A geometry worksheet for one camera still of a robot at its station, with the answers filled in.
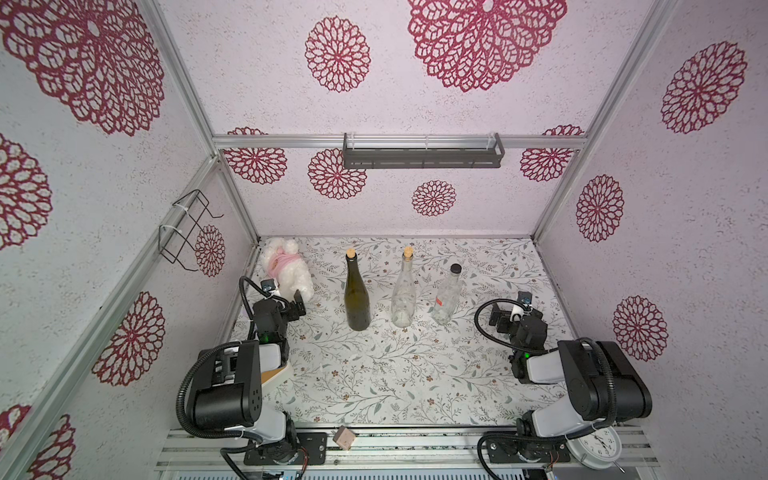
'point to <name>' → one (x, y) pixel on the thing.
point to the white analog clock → (597, 449)
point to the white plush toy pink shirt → (282, 263)
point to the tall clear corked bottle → (404, 292)
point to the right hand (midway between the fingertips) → (512, 301)
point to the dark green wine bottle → (357, 295)
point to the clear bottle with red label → (447, 300)
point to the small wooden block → (344, 438)
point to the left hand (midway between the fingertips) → (284, 295)
